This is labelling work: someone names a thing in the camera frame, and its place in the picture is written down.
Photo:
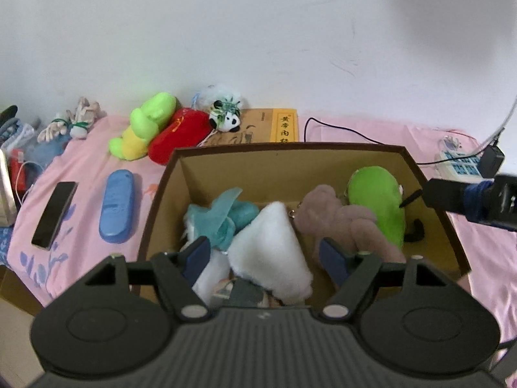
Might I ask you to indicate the blue cloth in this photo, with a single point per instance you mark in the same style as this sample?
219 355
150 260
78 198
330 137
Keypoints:
46 151

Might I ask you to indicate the black smartphone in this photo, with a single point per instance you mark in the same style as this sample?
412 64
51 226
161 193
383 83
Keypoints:
54 214

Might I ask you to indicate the blue glasses case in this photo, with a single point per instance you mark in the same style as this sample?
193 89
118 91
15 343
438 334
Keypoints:
117 206

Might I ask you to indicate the white plush toy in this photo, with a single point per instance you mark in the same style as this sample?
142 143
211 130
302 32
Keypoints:
266 250

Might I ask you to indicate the red packet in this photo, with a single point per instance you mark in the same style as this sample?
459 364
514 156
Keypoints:
17 169

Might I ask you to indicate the red plush toy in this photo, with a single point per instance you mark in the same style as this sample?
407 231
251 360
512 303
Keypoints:
177 133

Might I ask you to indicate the yellow book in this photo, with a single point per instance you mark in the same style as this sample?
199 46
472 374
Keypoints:
258 129

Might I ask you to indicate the small panda plush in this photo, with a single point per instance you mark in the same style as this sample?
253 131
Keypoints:
230 121

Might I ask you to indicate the pink bed sheet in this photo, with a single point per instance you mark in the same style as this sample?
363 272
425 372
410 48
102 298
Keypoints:
363 129

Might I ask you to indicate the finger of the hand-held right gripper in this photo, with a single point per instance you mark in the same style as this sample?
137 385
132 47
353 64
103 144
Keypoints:
448 196

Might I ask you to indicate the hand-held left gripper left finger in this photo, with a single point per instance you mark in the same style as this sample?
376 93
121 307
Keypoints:
198 256

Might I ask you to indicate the brown cardboard box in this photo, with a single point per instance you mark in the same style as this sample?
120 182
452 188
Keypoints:
282 169

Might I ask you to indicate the small beige doll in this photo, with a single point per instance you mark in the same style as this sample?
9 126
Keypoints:
52 127
83 123

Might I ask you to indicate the plain cardboard carton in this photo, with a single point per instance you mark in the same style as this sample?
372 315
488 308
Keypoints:
16 291

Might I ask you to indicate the black charger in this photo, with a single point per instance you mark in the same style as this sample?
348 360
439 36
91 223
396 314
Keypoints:
490 161

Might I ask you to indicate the dark cap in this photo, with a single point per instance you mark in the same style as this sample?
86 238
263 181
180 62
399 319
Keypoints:
8 115

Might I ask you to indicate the green and yellow frog plush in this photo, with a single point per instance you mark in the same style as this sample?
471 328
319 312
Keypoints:
149 117

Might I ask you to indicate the cream paper bag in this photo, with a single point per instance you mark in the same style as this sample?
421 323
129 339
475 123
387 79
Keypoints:
6 194

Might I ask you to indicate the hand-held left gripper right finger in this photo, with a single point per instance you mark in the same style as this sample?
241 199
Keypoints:
333 256

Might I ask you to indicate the brownish grey plush toy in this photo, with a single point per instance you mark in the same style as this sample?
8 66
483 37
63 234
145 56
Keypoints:
343 218

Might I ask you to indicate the white power strip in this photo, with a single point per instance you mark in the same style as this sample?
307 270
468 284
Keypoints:
460 167

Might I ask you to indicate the teal and white plush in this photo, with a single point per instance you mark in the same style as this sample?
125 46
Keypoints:
226 218

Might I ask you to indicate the clear plastic bag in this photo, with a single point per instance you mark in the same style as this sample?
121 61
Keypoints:
20 137

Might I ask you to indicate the bright green plush toy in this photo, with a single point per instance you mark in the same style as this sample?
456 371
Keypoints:
375 198

